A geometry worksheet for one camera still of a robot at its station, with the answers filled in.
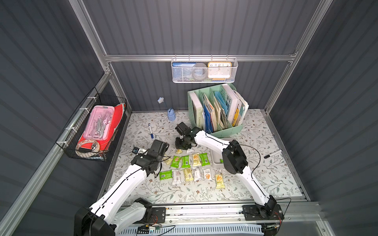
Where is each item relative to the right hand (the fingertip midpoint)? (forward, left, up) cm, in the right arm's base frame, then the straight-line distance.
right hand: (179, 145), depth 97 cm
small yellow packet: (-4, -1, 0) cm, 4 cm away
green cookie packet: (-11, +1, -2) cm, 11 cm away
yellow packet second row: (-19, -7, -2) cm, 20 cm away
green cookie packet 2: (-11, -5, -2) cm, 12 cm away
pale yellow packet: (-10, +6, -2) cm, 12 cm away
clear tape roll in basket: (-17, +35, +25) cm, 47 cm away
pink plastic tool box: (-5, +37, +28) cm, 47 cm away
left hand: (-12, +10, +12) cm, 19 cm away
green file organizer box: (+13, -23, +20) cm, 33 cm away
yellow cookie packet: (-10, -12, -2) cm, 16 cm away
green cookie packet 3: (-9, -17, -2) cm, 19 cm away
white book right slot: (+20, -34, +21) cm, 45 cm away
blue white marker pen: (+10, +21, -2) cm, 23 cm away
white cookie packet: (-18, -18, -2) cm, 26 cm away
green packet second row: (-19, +7, -2) cm, 20 cm away
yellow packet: (-24, -25, -2) cm, 35 cm away
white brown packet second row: (-21, 0, -2) cm, 21 cm away
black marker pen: (-5, -62, -3) cm, 62 cm away
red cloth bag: (+5, +30, +28) cm, 42 cm away
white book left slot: (+11, -12, +22) cm, 27 cm away
